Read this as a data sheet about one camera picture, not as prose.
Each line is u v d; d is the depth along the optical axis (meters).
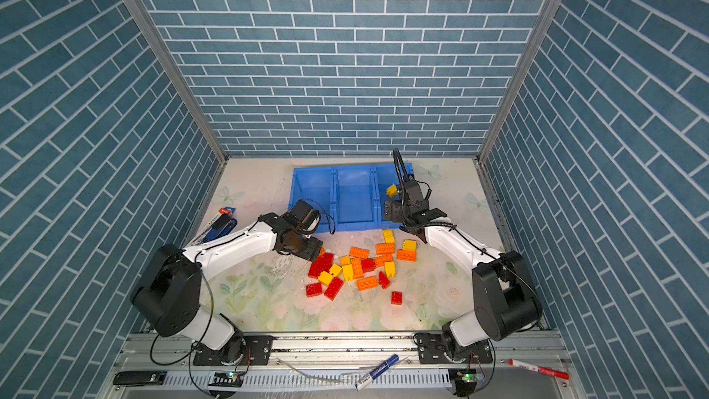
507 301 0.43
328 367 0.72
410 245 0.92
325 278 0.85
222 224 0.97
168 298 0.44
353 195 1.08
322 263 0.89
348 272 0.87
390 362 0.72
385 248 0.91
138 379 0.67
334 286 0.84
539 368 0.71
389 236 0.96
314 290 0.84
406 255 0.91
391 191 1.06
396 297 0.83
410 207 0.68
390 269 0.87
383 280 0.85
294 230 0.65
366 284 0.85
